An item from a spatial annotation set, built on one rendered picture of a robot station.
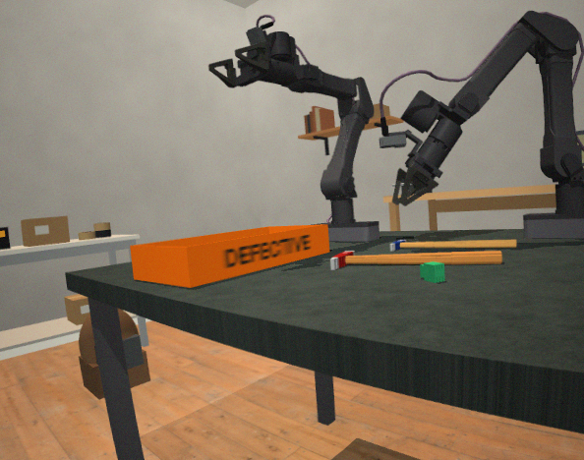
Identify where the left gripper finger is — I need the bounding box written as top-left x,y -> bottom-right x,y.
400,164 -> 438,206
392,168 -> 425,204

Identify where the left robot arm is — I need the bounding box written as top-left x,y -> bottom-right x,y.
400,11 -> 584,220

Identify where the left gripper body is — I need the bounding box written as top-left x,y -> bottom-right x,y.
388,130 -> 450,179

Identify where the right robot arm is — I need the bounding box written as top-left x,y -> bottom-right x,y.
268,31 -> 379,228

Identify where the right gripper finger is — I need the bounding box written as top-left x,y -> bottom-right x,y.
208,58 -> 235,87
235,41 -> 269,73

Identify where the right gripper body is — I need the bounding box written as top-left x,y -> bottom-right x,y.
234,30 -> 281,87

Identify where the small green block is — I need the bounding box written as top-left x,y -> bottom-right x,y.
420,261 -> 444,283

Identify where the orange bin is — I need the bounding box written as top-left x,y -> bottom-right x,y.
130,224 -> 329,288

